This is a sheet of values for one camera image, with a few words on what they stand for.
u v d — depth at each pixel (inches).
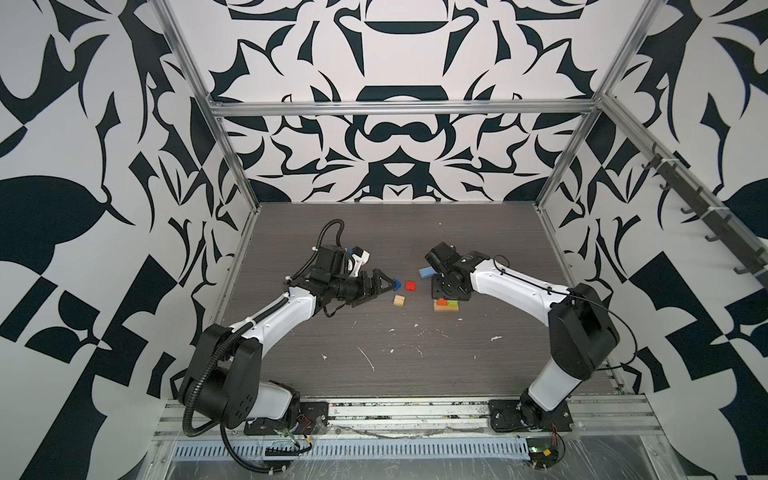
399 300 37.0
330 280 26.9
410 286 38.2
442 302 36.5
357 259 31.2
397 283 39.3
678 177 25.5
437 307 36.1
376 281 29.2
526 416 25.8
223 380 16.5
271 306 20.8
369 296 28.7
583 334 18.1
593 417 29.9
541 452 28.1
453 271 25.5
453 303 35.9
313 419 29.1
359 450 25.5
